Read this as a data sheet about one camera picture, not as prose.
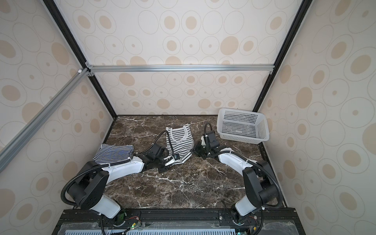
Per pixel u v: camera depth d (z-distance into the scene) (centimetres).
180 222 73
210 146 69
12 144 53
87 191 44
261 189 44
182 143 100
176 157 78
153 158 70
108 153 95
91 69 90
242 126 113
